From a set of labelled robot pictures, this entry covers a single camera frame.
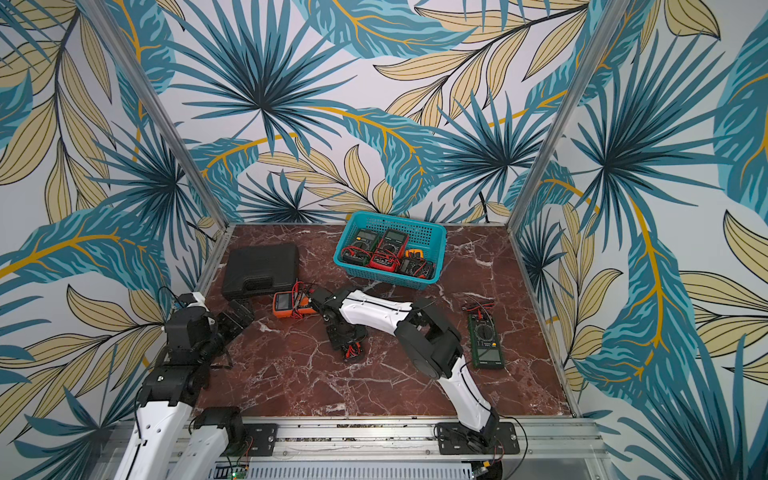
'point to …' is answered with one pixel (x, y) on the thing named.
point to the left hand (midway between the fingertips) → (241, 315)
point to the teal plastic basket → (426, 232)
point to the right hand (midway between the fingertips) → (346, 341)
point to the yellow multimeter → (414, 253)
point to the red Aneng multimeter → (389, 250)
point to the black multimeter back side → (353, 349)
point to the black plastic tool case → (259, 270)
